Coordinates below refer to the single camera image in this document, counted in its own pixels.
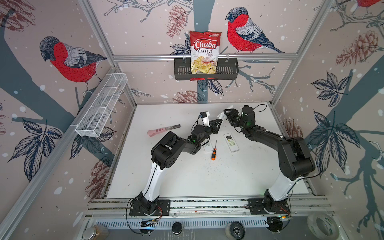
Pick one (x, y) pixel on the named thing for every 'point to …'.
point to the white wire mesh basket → (94, 123)
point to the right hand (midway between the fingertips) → (222, 114)
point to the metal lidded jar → (96, 232)
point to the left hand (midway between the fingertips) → (222, 120)
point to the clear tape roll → (323, 226)
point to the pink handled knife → (151, 132)
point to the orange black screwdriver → (214, 153)
